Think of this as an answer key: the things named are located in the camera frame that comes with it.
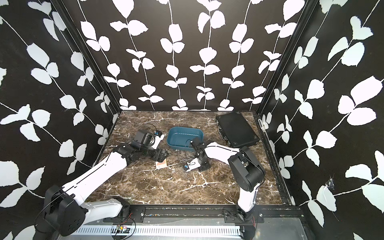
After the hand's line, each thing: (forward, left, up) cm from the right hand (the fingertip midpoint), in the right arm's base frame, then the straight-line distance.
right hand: (199, 161), depth 92 cm
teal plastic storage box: (+19, +15, -2) cm, 24 cm away
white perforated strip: (-36, +18, -1) cm, 41 cm away
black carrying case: (+26, -28, -1) cm, 38 cm away
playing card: (-3, +24, 0) cm, 25 cm away
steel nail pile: (+4, +6, -1) cm, 7 cm away
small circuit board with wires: (-36, +37, -1) cm, 51 cm away
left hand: (-1, +20, +15) cm, 25 cm away
